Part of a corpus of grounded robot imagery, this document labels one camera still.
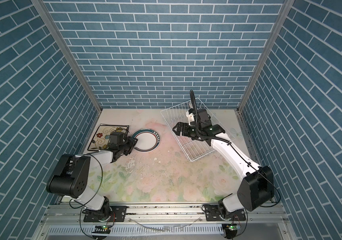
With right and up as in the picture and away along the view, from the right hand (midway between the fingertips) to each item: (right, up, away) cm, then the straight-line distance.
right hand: (178, 128), depth 80 cm
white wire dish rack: (+9, -14, +16) cm, 23 cm away
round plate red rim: (-21, -9, +21) cm, 31 cm away
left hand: (-26, -9, +15) cm, 32 cm away
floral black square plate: (-52, -9, +19) cm, 56 cm away
